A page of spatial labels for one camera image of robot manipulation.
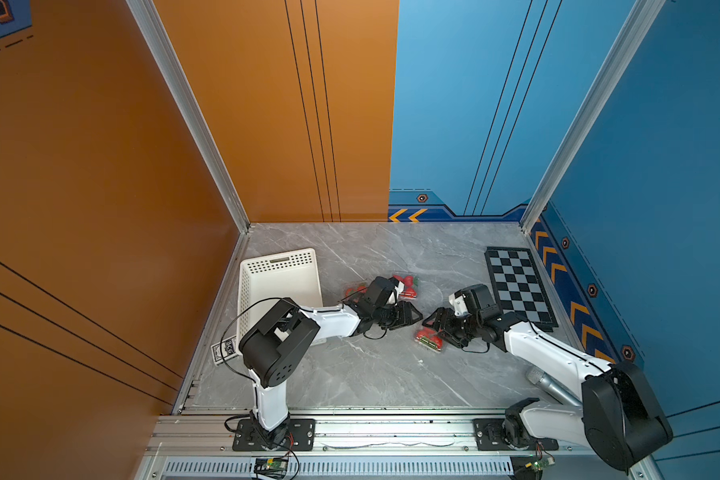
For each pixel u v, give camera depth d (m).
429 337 0.87
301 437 0.73
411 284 0.99
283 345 0.48
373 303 0.72
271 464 0.71
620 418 0.41
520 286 0.97
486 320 0.67
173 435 0.75
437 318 0.78
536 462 0.70
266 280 1.02
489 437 0.72
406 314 0.80
